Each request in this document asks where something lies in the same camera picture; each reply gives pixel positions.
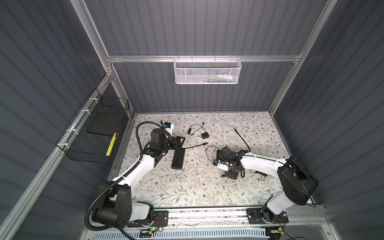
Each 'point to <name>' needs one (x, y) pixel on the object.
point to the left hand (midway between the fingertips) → (180, 138)
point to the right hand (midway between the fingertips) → (233, 171)
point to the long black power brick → (178, 160)
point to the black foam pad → (105, 123)
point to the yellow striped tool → (111, 145)
